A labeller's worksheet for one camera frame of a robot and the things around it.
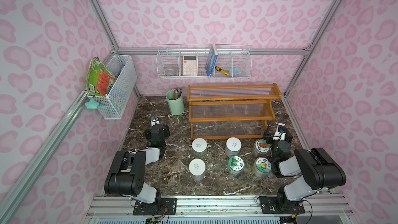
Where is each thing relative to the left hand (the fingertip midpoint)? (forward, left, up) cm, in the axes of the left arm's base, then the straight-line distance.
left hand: (155, 124), depth 93 cm
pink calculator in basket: (+27, -21, +22) cm, 41 cm away
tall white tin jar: (-15, -45, +1) cm, 47 cm away
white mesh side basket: (-5, +13, +22) cm, 26 cm away
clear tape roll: (+26, -9, +18) cm, 33 cm away
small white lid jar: (-26, -26, +1) cm, 37 cm away
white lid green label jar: (-15, -27, 0) cm, 31 cm away
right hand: (-4, -71, +4) cm, 71 cm away
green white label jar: (-25, -45, 0) cm, 51 cm away
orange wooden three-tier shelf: (+18, -49, -11) cm, 53 cm away
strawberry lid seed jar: (-15, -60, 0) cm, 62 cm away
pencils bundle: (+19, -12, +7) cm, 24 cm away
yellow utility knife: (+26, -40, +19) cm, 52 cm away
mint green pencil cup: (+16, -11, -3) cm, 20 cm away
